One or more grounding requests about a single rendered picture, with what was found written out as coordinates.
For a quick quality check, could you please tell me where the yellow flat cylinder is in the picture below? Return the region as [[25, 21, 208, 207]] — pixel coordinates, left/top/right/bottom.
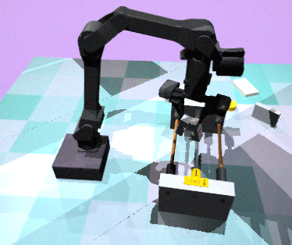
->
[[228, 101, 237, 112]]

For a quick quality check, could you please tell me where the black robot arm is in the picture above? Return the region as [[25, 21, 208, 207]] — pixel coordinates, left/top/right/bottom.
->
[[72, 6, 245, 152]]

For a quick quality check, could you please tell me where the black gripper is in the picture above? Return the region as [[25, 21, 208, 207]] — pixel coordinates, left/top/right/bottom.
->
[[158, 75, 232, 124]]

